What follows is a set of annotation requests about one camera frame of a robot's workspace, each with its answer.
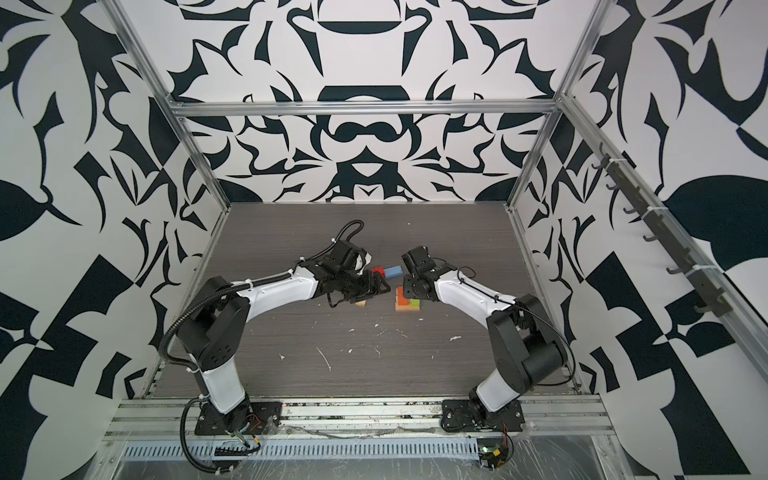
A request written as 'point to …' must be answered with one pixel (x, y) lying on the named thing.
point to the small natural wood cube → (361, 303)
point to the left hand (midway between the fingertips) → (387, 287)
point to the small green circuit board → (492, 456)
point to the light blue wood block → (393, 271)
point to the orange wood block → (401, 301)
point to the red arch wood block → (379, 269)
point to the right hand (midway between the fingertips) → (415, 285)
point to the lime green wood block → (415, 302)
